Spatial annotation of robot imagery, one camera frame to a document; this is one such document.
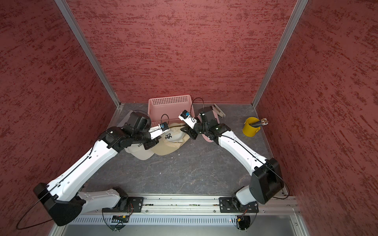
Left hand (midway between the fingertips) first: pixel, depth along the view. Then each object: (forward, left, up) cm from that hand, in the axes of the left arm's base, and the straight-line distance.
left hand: (156, 137), depth 73 cm
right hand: (+6, -13, -2) cm, 15 cm away
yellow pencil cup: (+16, -55, -15) cm, 59 cm away
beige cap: (+3, -7, -9) cm, 12 cm away
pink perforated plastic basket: (+41, +6, -23) cm, 47 cm away
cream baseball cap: (+1, +14, -17) cm, 22 cm away
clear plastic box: (+30, +33, -23) cm, 50 cm away
